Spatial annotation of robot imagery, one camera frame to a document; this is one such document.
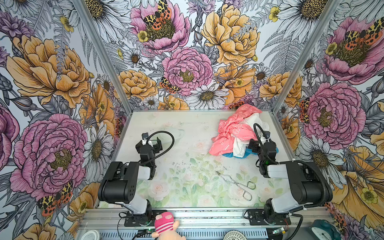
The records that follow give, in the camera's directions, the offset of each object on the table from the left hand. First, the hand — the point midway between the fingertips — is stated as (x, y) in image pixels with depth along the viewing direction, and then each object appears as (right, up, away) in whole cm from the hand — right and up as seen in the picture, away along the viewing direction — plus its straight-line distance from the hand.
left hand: (150, 142), depth 93 cm
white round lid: (-16, -36, -29) cm, 49 cm away
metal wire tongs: (+59, -23, -8) cm, 64 cm away
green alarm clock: (+83, -34, -28) cm, 94 cm away
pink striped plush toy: (+15, -34, -27) cm, 46 cm away
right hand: (+67, +1, 0) cm, 67 cm away
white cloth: (+67, +10, -3) cm, 68 cm away
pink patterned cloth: (+50, +9, +1) cm, 50 cm away
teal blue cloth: (+61, -7, +1) cm, 61 cm away
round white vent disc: (+45, -38, -26) cm, 65 cm away
